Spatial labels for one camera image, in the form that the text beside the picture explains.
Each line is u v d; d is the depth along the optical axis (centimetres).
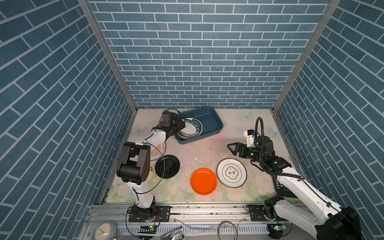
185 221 73
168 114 75
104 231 66
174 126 85
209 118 117
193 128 106
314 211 44
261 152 60
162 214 73
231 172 87
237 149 69
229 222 71
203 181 83
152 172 87
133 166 49
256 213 74
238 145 70
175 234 67
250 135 72
